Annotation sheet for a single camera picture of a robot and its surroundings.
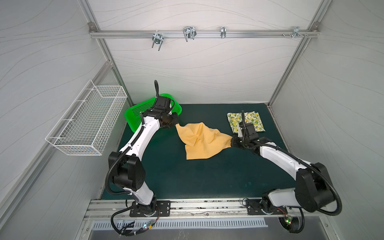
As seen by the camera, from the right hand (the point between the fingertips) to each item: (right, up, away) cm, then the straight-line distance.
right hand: (234, 136), depth 89 cm
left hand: (-33, +11, -4) cm, 35 cm away
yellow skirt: (-20, -3, +6) cm, 21 cm away
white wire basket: (-74, +8, -21) cm, 77 cm away
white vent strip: (-25, -39, -19) cm, 51 cm away
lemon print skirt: (+18, +12, +21) cm, 31 cm away
